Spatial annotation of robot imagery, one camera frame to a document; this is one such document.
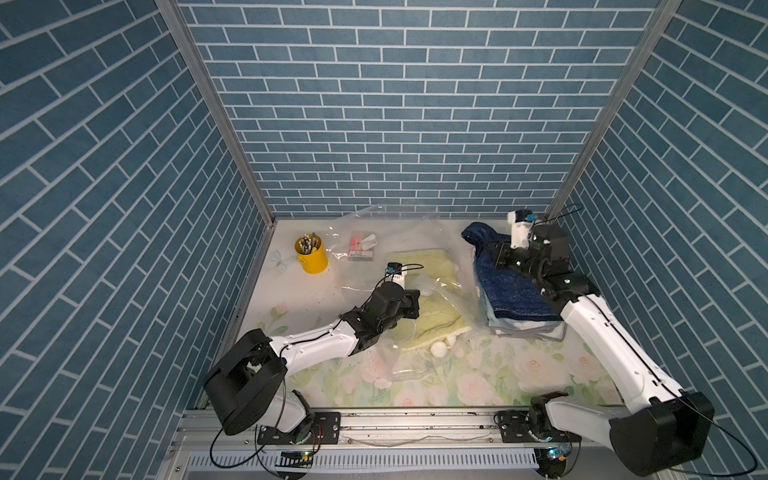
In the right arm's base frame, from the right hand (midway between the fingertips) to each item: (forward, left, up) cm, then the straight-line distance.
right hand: (491, 242), depth 77 cm
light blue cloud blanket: (-13, -6, -16) cm, 22 cm away
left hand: (-10, +15, -13) cm, 22 cm away
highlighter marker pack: (+15, +41, -26) cm, 51 cm away
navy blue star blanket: (-5, -9, -15) cm, 18 cm away
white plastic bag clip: (+17, +37, -23) cm, 47 cm away
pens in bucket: (+5, +53, -11) cm, 54 cm away
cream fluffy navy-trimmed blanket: (-14, -19, -19) cm, 31 cm away
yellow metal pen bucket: (+5, +53, -17) cm, 56 cm away
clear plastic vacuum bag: (+26, +27, -23) cm, 44 cm away
